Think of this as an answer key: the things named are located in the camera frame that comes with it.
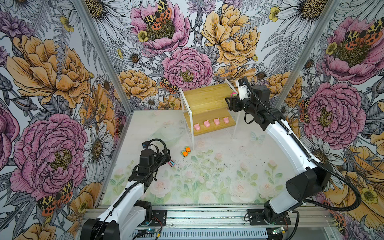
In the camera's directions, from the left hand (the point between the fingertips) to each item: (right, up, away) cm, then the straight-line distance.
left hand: (163, 157), depth 87 cm
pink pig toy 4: (+19, +17, +2) cm, 26 cm away
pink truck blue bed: (+4, -4, +3) cm, 7 cm away
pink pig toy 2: (+31, +20, +5) cm, 37 cm away
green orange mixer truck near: (+11, 0, +8) cm, 14 cm away
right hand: (+37, +30, -10) cm, 49 cm away
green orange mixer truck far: (+14, +2, +10) cm, 17 cm away
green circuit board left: (-5, -33, -14) cm, 36 cm away
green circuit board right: (+57, -31, -15) cm, 67 cm away
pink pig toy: (+37, +21, +6) cm, 43 cm away
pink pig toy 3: (+25, +19, +5) cm, 32 cm away
